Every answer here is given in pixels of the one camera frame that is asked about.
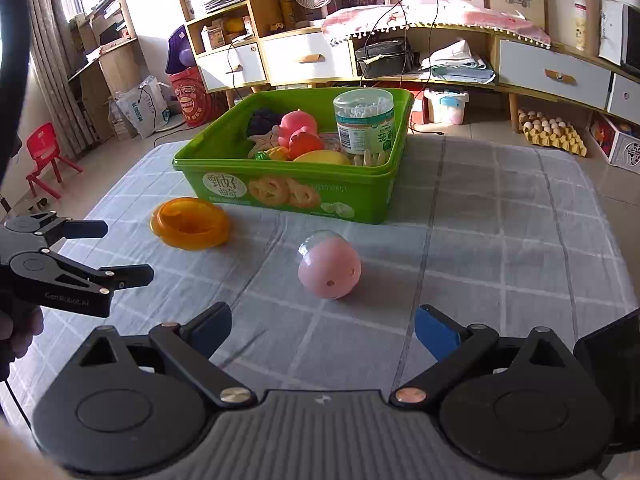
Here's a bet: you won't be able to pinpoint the yellow toy corn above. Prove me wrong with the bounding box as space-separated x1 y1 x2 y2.
254 146 291 162

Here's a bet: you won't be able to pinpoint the white starfish toy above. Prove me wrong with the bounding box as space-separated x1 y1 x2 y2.
247 127 280 158

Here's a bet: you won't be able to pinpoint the purple toy grapes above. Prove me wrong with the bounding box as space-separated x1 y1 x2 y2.
246 110 282 136

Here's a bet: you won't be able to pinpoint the pink rubber pig toy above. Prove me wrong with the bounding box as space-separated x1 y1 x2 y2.
277 110 324 160

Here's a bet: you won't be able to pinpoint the yellow toy pot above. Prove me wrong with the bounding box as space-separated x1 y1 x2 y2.
293 150 352 166

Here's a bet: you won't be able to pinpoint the clear cotton swab jar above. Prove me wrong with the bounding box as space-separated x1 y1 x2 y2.
333 88 395 155

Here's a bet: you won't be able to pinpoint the person left hand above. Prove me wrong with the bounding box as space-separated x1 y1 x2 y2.
1 299 43 382

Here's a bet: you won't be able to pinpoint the orange yellow toy plate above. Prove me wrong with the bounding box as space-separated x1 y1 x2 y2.
150 197 231 250

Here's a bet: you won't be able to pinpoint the red child chair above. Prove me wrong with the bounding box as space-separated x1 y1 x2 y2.
26 122 84 200

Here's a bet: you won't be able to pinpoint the grey checked tablecloth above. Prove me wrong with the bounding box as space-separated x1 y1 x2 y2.
0 134 640 480

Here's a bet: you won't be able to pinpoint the pink capsule egg toy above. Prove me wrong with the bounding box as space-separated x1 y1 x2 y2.
297 230 362 300

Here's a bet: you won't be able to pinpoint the red cartoon bin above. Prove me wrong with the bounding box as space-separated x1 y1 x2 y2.
169 66 219 127

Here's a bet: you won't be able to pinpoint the green cookie tin box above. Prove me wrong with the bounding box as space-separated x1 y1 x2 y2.
172 87 413 224

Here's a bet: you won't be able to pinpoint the yellow egg tray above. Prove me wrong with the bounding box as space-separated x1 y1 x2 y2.
516 110 588 157

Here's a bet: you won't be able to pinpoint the wooden tv cabinet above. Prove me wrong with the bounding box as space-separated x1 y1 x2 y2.
184 0 639 124

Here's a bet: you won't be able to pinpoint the pink lace cloth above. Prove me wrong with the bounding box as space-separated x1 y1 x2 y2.
321 0 552 50

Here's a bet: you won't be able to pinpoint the white microwave oven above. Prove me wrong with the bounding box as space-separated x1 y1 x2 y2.
599 0 640 75

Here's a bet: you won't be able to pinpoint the black phone on mount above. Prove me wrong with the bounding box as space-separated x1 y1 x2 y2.
573 309 640 454

